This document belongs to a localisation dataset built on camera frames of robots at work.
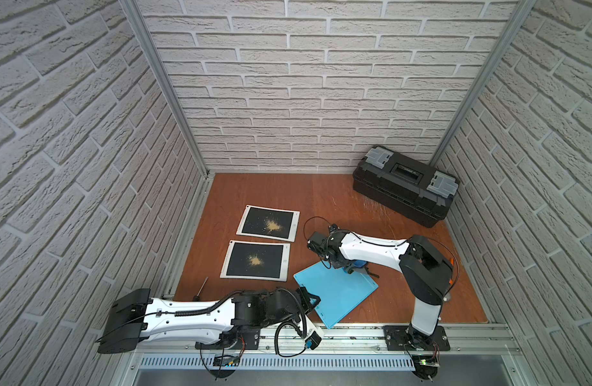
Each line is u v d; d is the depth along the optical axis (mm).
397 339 735
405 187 929
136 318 437
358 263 813
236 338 646
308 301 691
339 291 806
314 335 612
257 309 552
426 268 480
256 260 899
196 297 811
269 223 1005
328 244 632
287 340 592
